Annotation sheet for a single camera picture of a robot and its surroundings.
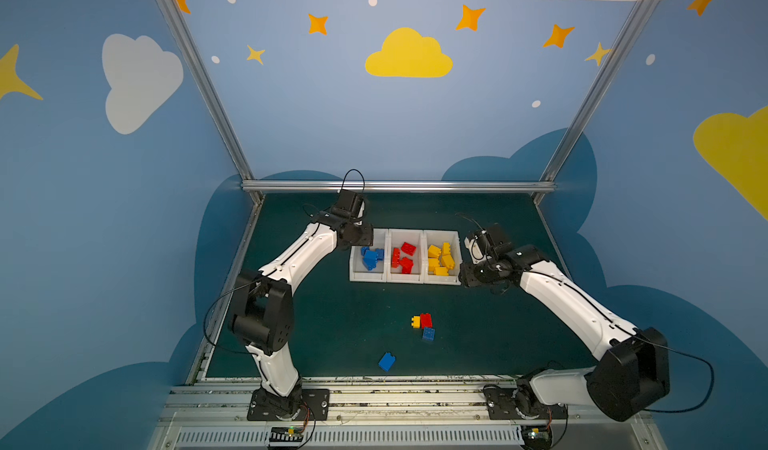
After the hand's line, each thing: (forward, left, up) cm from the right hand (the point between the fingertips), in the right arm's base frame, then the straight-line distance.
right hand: (471, 272), depth 84 cm
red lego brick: (+15, +18, -11) cm, 26 cm away
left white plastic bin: (+6, +34, -13) cm, 37 cm away
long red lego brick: (+11, +22, -11) cm, 27 cm away
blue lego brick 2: (+12, +33, -8) cm, 36 cm away
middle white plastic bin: (+16, +23, -8) cm, 29 cm away
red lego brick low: (+8, +18, -11) cm, 23 cm away
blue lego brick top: (+9, +30, -10) cm, 33 cm away
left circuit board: (-39, +47, -16) cm, 63 cm away
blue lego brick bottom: (-22, +23, -12) cm, 34 cm away
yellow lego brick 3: (+17, +4, -12) cm, 21 cm away
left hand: (+11, +32, +2) cm, 34 cm away
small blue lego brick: (-14, +11, -13) cm, 22 cm away
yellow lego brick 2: (+8, +10, -11) cm, 17 cm away
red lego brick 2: (-10, +12, -13) cm, 20 cm away
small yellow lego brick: (-10, +15, -13) cm, 22 cm away
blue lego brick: (+10, +27, -7) cm, 29 cm away
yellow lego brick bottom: (+6, +7, -11) cm, 14 cm away
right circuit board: (-36, -16, -17) cm, 43 cm away
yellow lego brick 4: (+10, +4, -11) cm, 15 cm away
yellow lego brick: (+14, +9, -11) cm, 19 cm away
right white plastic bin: (+18, +8, -9) cm, 22 cm away
